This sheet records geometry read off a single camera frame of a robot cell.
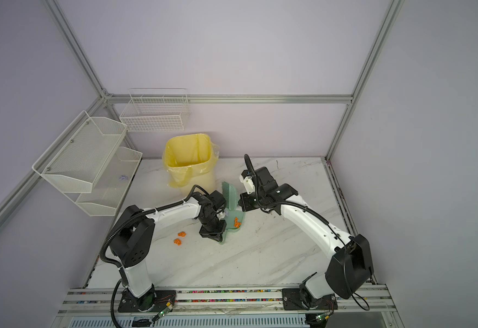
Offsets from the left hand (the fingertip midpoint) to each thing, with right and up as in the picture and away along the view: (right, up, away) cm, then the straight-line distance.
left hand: (220, 240), depth 84 cm
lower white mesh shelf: (-52, +23, +9) cm, 57 cm away
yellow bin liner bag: (-20, +37, +19) cm, 46 cm away
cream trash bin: (-7, +25, +8) cm, 27 cm away
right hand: (+8, +17, -5) cm, 20 cm away
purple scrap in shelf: (-46, +26, +9) cm, 54 cm away
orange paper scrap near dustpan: (+6, +5, +9) cm, 12 cm away
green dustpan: (+5, +7, +12) cm, 15 cm away
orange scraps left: (-19, -2, +4) cm, 19 cm away
